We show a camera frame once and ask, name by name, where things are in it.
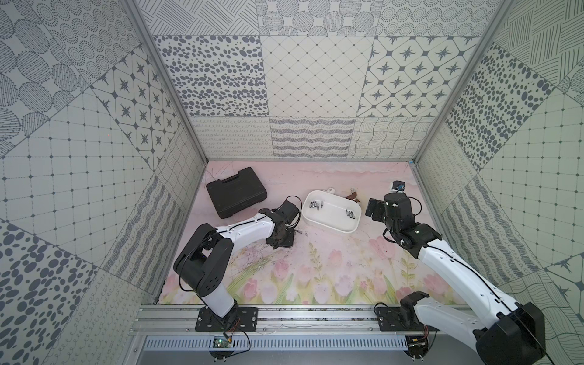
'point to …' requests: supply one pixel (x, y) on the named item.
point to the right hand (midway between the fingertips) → (382, 205)
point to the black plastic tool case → (236, 193)
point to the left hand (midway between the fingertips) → (288, 238)
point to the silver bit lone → (351, 215)
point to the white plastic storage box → (332, 211)
